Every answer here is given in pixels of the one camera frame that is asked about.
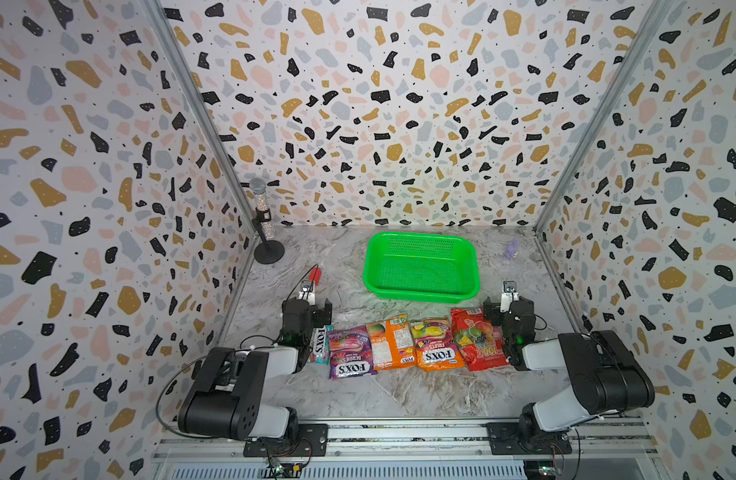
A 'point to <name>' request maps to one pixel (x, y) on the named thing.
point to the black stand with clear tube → (271, 252)
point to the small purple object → (510, 252)
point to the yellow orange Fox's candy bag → (435, 346)
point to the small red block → (315, 275)
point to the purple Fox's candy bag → (350, 353)
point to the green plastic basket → (426, 267)
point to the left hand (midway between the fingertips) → (312, 298)
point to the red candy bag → (481, 344)
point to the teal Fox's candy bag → (320, 345)
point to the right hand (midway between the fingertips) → (508, 297)
